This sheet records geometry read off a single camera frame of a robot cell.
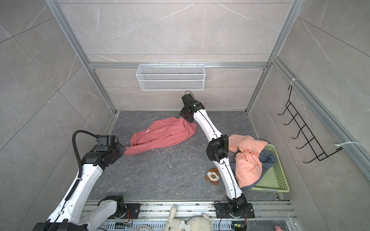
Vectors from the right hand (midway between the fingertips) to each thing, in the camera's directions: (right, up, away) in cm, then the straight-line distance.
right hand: (182, 114), depth 99 cm
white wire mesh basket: (-8, +27, +2) cm, 28 cm away
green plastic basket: (+57, -39, -14) cm, 71 cm away
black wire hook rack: (+59, -15, -37) cm, 71 cm away
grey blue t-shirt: (+54, -28, -11) cm, 62 cm away
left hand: (-34, -19, -20) cm, 44 cm away
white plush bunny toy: (+8, -51, -36) cm, 63 cm away
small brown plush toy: (+19, -37, -16) cm, 44 cm away
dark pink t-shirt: (-14, -13, +5) cm, 20 cm away
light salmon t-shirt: (+38, -30, -20) cm, 52 cm away
